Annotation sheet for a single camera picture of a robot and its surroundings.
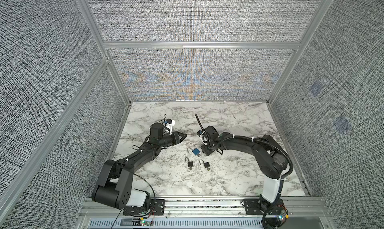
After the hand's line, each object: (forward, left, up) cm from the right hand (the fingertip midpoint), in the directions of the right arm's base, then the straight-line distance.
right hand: (205, 147), depth 95 cm
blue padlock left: (-3, +7, +1) cm, 7 cm away
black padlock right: (-11, +1, +1) cm, 11 cm away
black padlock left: (-11, +10, +1) cm, 15 cm away
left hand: (-1, +12, +14) cm, 18 cm away
